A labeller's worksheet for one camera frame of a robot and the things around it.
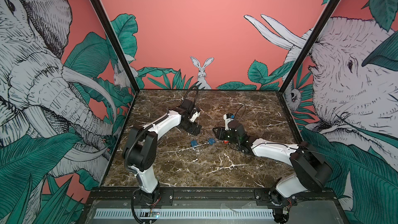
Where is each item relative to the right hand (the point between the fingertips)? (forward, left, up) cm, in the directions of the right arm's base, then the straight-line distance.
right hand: (213, 127), depth 86 cm
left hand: (+4, +12, -3) cm, 13 cm away
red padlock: (-9, -6, +2) cm, 11 cm away
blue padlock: (-4, +12, -12) cm, 17 cm away
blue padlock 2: (-3, +1, -11) cm, 12 cm away
